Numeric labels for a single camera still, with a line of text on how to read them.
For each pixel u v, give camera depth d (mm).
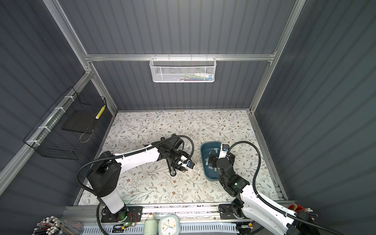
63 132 721
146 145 992
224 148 683
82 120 755
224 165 633
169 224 685
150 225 642
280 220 442
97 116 799
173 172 859
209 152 942
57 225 568
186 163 704
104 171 510
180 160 727
